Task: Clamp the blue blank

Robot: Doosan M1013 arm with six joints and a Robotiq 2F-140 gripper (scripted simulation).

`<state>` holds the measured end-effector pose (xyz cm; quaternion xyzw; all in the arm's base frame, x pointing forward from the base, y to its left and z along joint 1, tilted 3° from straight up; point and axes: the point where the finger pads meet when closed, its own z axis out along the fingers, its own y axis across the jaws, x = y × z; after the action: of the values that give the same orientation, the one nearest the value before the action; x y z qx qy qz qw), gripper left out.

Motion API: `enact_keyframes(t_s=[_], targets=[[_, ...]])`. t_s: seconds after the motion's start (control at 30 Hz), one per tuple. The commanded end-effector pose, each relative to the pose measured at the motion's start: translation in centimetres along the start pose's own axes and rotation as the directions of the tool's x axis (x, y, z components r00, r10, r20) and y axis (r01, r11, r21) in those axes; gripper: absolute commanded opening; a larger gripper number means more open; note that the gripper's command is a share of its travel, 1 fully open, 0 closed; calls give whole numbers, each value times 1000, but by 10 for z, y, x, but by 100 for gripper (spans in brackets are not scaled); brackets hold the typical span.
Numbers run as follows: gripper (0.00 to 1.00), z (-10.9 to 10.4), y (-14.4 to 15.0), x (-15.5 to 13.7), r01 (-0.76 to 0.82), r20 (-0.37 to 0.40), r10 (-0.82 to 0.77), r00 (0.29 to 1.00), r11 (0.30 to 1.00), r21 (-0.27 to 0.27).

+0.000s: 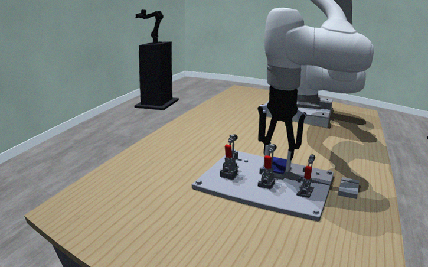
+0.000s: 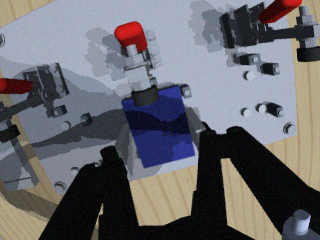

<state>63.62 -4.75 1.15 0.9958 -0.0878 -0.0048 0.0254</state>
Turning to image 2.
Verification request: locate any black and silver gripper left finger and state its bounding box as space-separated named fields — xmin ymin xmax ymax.
xmin=38 ymin=124 xmax=139 ymax=240

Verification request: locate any blue rectangular block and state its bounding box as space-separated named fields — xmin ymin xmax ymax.
xmin=121 ymin=84 xmax=196 ymax=168

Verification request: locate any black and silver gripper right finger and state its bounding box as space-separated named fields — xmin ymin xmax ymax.
xmin=185 ymin=107 xmax=320 ymax=240

